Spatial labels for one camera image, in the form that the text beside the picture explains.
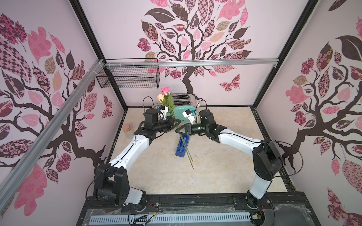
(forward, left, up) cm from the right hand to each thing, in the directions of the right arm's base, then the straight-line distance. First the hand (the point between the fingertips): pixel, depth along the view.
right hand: (175, 131), depth 76 cm
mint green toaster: (+31, -4, -7) cm, 31 cm away
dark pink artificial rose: (+13, +3, +7) cm, 15 cm away
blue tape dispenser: (-1, -2, -19) cm, 19 cm away
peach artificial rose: (+17, +8, +10) cm, 22 cm away
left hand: (+5, -3, 0) cm, 6 cm away
